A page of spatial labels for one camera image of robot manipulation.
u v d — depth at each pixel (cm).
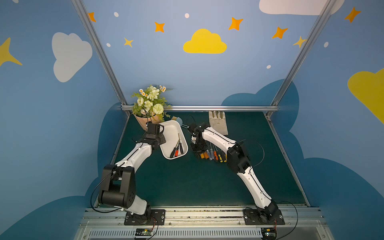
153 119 94
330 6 69
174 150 96
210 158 96
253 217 75
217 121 117
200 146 87
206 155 96
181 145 98
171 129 99
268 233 73
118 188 44
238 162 63
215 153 98
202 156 96
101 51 84
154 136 70
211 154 98
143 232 72
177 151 96
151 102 87
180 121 118
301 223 74
